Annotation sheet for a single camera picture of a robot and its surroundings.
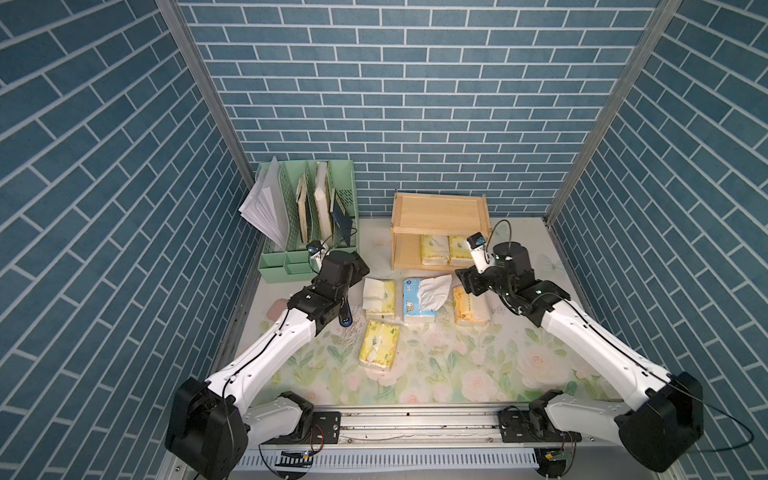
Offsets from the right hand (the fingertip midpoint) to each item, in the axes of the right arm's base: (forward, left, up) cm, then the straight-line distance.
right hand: (471, 265), depth 80 cm
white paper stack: (+14, +61, +5) cm, 63 cm away
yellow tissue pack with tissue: (-2, +26, -17) cm, 31 cm away
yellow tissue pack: (-17, +24, -18) cm, 34 cm away
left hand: (-1, +31, 0) cm, 31 cm away
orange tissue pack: (-2, -1, -18) cm, 19 cm away
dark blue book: (+23, +42, -9) cm, 49 cm away
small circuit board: (-44, +41, -24) cm, 65 cm away
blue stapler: (-8, +35, -16) cm, 40 cm away
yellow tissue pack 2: (+17, +9, -14) cm, 24 cm away
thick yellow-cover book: (+19, +45, +4) cm, 49 cm away
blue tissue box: (-2, +12, -15) cm, 19 cm away
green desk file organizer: (+5, +54, -12) cm, 56 cm away
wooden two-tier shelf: (+19, +16, 0) cm, 24 cm away
